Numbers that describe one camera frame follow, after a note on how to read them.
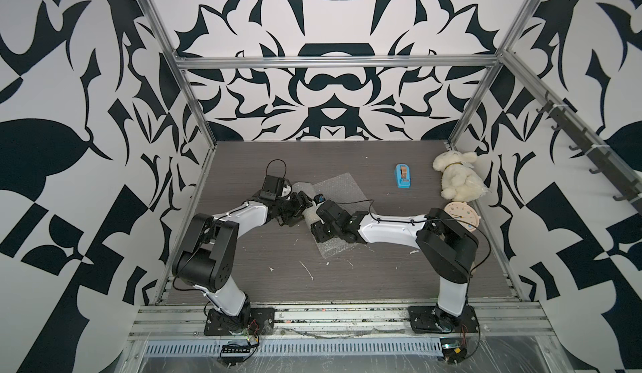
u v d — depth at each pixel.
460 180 0.94
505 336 0.73
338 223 0.70
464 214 0.94
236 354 0.73
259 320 0.74
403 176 1.05
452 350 0.71
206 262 0.46
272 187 0.76
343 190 1.05
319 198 0.82
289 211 0.83
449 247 0.49
